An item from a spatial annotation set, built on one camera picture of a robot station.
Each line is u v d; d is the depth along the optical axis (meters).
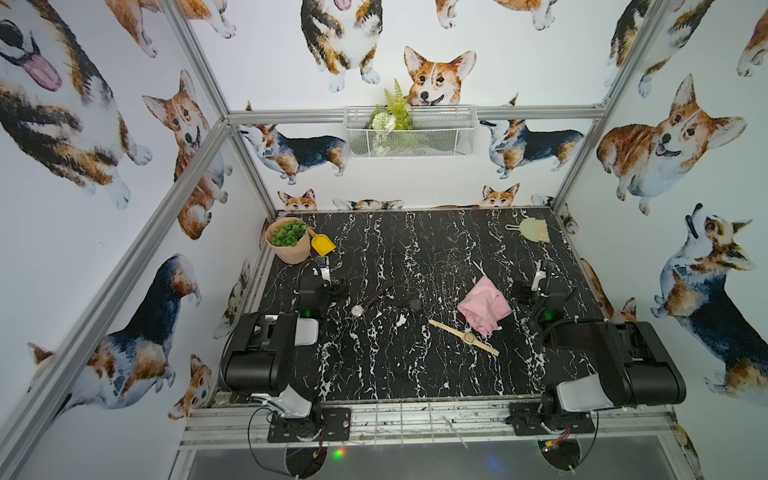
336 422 0.74
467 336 0.88
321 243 1.10
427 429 0.74
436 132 0.92
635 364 0.46
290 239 0.95
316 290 0.72
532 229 1.14
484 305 0.91
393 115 0.82
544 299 0.72
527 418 0.73
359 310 0.95
